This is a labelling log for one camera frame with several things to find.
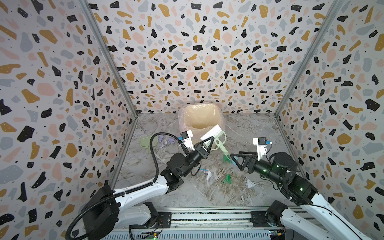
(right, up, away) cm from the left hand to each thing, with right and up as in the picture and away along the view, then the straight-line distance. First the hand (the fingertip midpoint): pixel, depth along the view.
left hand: (214, 137), depth 63 cm
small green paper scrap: (+10, -25, +24) cm, 36 cm away
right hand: (+8, -7, 0) cm, 10 cm away
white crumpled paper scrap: (+22, -28, +23) cm, 43 cm away
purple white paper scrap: (-35, -3, +41) cm, 54 cm away
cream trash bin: (-6, +10, +35) cm, 37 cm away
